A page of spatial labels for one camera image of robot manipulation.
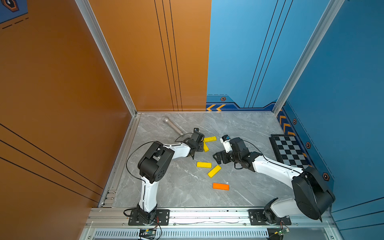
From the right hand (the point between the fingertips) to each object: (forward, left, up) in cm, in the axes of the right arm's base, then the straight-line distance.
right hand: (219, 153), depth 88 cm
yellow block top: (+15, +5, -6) cm, 16 cm away
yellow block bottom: (-4, +9, -7) cm, 12 cm away
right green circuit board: (-37, -27, -8) cm, 46 cm away
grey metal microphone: (+31, +37, -4) cm, 48 cm away
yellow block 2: (-8, +3, -7) cm, 11 cm away
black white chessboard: (+5, -44, -5) cm, 45 cm away
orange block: (-17, 0, -8) cm, 18 cm away
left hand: (+12, +11, -6) cm, 18 cm away
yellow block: (+8, +8, -6) cm, 13 cm away
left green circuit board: (-39, +36, -10) cm, 54 cm away
